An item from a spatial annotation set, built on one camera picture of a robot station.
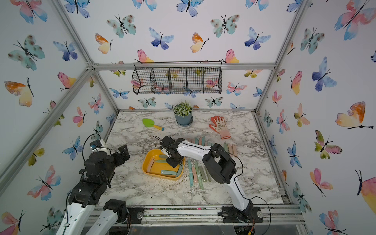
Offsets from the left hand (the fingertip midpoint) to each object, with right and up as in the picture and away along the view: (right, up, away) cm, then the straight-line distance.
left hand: (120, 148), depth 73 cm
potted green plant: (+29, +20, +27) cm, 45 cm away
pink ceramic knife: (+41, 0, +29) cm, 50 cm away
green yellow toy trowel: (+3, +13, +42) cm, 44 cm away
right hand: (+25, -10, +19) cm, 33 cm away
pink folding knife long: (+45, -2, +29) cm, 54 cm away
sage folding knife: (+16, -11, +21) cm, 28 cm away
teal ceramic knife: (+34, -17, +15) cm, 42 cm away
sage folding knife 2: (+45, -19, +13) cm, 51 cm away
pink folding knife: (+10, -13, +18) cm, 24 cm away
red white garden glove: (+56, +10, +37) cm, 68 cm away
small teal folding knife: (+22, -16, +13) cm, 30 cm away
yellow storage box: (+12, -12, +19) cm, 25 cm away
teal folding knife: (+47, -2, +29) cm, 55 cm away
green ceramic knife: (+40, -18, +14) cm, 46 cm away
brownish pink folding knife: (+37, -18, +14) cm, 43 cm away
